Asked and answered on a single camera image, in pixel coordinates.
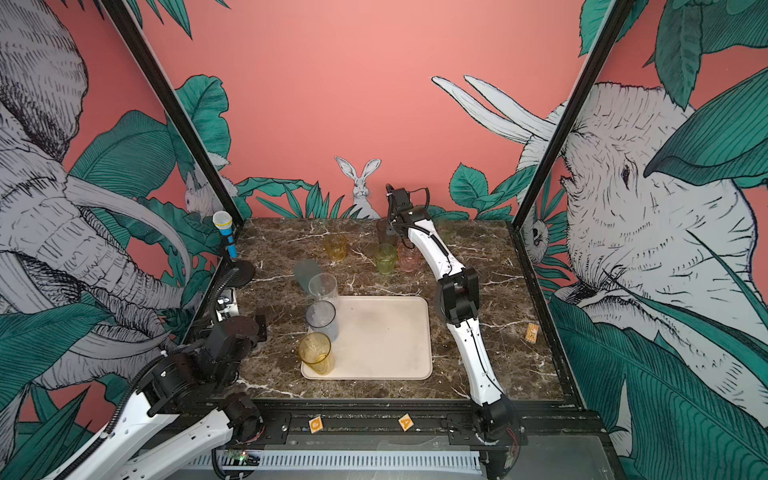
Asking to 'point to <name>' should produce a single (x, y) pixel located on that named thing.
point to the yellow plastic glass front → (336, 246)
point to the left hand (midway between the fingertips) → (238, 311)
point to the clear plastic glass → (322, 287)
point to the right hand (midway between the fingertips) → (393, 220)
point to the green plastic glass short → (385, 254)
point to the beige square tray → (381, 337)
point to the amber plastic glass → (315, 350)
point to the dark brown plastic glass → (382, 226)
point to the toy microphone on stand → (246, 271)
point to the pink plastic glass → (409, 259)
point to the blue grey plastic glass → (321, 317)
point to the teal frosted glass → (304, 271)
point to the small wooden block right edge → (531, 333)
